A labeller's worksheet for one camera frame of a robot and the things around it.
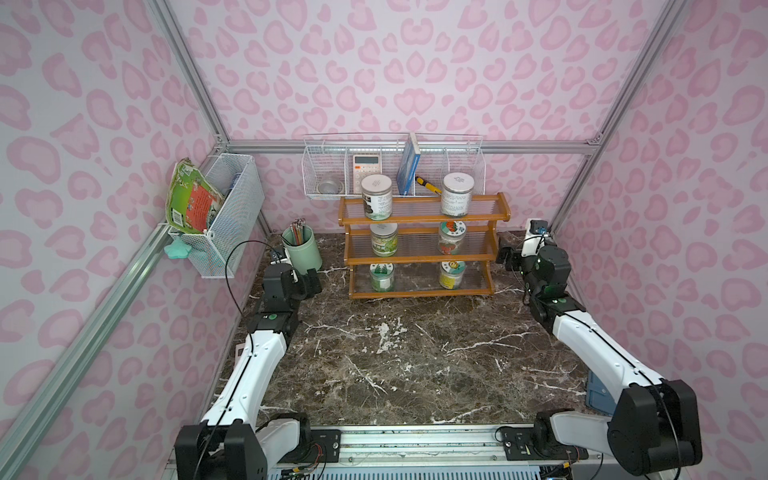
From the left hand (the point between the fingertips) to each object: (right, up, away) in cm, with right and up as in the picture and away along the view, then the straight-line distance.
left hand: (294, 269), depth 82 cm
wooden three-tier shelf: (+38, +7, +32) cm, 50 cm away
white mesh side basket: (-19, +27, +6) cm, 34 cm away
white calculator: (+18, +32, +11) cm, 38 cm away
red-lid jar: (+44, +10, +5) cm, 45 cm away
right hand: (+60, +10, -2) cm, 61 cm away
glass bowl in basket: (+7, +26, +13) cm, 30 cm away
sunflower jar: (+46, -2, +13) cm, 47 cm away
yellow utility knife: (+38, +26, +13) cm, 48 cm away
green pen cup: (-2, +5, +16) cm, 17 cm away
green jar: (+25, +9, +6) cm, 27 cm away
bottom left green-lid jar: (+24, -3, +15) cm, 28 cm away
